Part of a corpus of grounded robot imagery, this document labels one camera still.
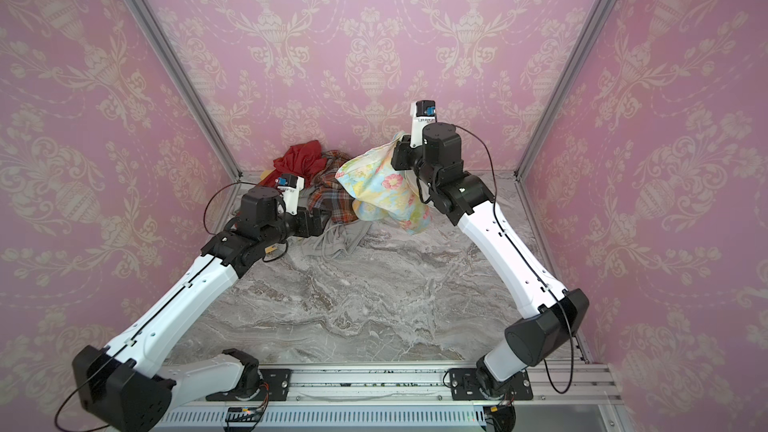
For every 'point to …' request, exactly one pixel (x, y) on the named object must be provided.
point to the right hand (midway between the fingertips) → (400, 135)
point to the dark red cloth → (304, 160)
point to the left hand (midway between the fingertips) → (320, 212)
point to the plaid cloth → (329, 193)
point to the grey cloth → (336, 238)
